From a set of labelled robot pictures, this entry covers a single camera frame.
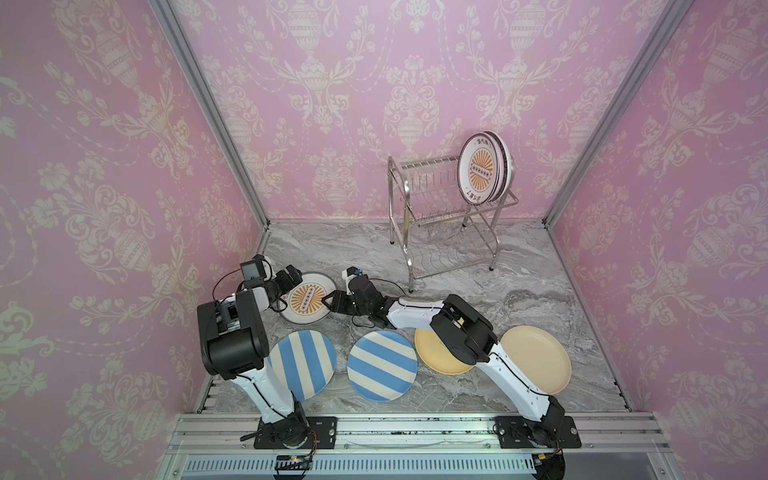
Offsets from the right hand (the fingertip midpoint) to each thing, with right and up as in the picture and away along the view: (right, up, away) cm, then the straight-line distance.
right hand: (325, 301), depth 95 cm
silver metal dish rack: (+40, +24, +25) cm, 53 cm away
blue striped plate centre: (+18, -17, -9) cm, 27 cm away
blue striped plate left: (-4, -16, -9) cm, 18 cm away
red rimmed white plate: (-8, 0, +3) cm, 8 cm away
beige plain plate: (+64, -16, -8) cm, 66 cm away
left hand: (-12, +7, +4) cm, 15 cm away
